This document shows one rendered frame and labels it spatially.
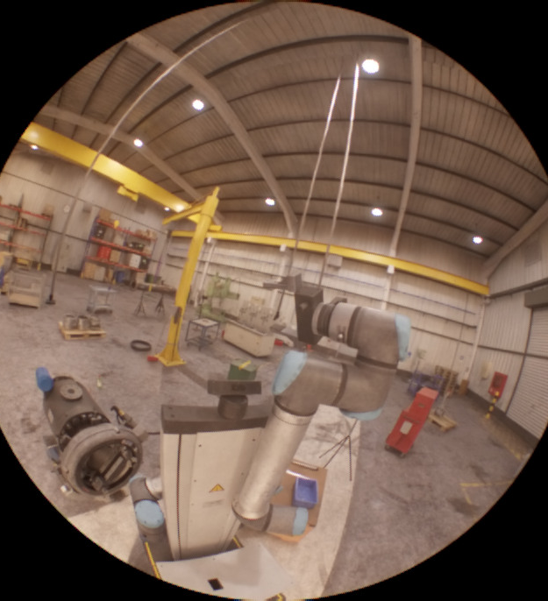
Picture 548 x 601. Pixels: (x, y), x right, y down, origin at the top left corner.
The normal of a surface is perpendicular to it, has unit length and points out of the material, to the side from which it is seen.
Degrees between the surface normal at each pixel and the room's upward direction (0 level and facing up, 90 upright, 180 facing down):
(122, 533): 0
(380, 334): 85
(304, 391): 92
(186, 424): 90
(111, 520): 0
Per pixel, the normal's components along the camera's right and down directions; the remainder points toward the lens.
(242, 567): 0.26, -0.96
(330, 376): 0.09, -0.54
